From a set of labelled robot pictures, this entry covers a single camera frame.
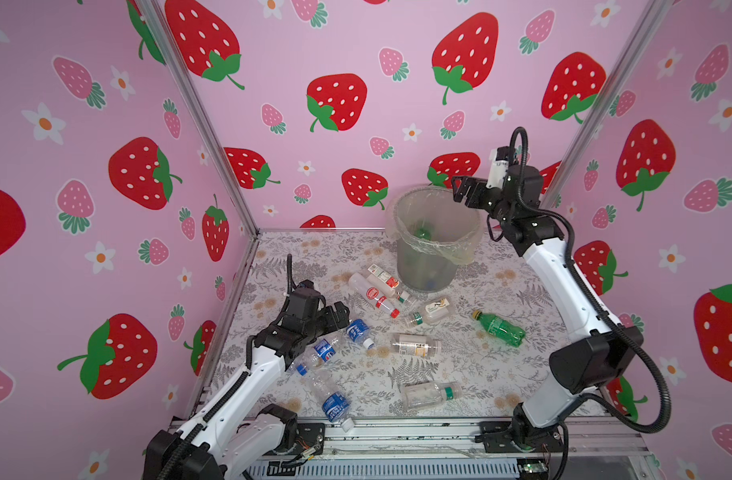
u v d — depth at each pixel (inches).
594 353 16.9
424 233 38.7
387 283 38.6
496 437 28.9
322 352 33.0
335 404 29.3
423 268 36.4
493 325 35.4
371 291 38.4
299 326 23.7
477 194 26.2
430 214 40.8
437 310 36.3
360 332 34.5
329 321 28.2
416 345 33.7
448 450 28.8
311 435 29.4
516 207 22.1
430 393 32.1
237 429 18.0
